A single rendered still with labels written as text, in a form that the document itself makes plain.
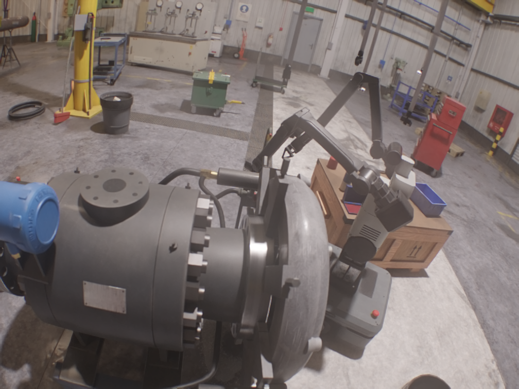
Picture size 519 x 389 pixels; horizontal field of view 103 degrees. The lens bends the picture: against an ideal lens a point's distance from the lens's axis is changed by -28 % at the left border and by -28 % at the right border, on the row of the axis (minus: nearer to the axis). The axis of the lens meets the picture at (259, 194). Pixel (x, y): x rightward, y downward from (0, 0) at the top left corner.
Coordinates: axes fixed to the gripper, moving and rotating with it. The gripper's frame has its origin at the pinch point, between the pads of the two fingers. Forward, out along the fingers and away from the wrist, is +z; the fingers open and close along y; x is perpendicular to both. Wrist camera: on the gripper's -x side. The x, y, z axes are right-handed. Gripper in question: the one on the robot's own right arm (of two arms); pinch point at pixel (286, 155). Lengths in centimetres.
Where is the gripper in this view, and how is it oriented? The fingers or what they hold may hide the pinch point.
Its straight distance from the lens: 171.7
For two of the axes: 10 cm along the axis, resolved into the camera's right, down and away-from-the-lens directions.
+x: 6.4, 7.7, 0.1
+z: -6.1, 5.0, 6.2
